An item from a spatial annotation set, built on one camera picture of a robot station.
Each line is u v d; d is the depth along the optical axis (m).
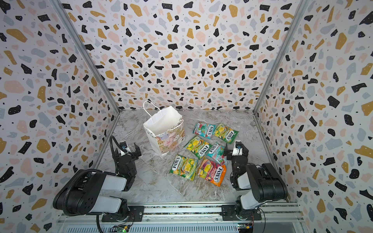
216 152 0.94
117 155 0.76
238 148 0.75
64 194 0.39
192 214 0.75
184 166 0.88
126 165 0.68
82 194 0.43
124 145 0.74
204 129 1.06
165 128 0.93
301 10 0.72
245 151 0.81
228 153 0.81
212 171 0.86
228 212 0.74
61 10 0.70
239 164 0.68
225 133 1.05
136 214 0.73
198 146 0.97
